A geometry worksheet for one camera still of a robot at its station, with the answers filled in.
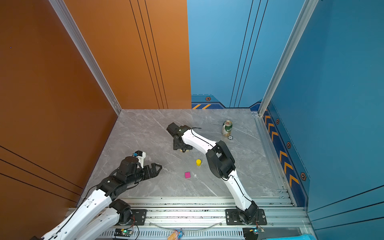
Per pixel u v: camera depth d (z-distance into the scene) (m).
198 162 0.91
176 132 0.72
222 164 0.56
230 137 1.05
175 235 0.67
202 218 0.75
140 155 0.73
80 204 0.49
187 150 0.77
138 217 0.74
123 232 0.71
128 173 0.60
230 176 0.59
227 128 0.99
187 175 0.88
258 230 0.69
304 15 0.72
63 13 0.71
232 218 0.72
